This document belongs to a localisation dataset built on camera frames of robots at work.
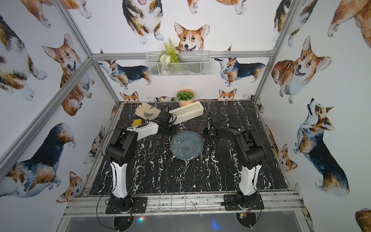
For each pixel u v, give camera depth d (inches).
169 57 32.2
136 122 42.5
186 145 36.5
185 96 41.9
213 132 29.5
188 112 41.7
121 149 21.3
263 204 28.7
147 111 44.8
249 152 20.2
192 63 36.3
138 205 28.9
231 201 29.0
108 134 41.5
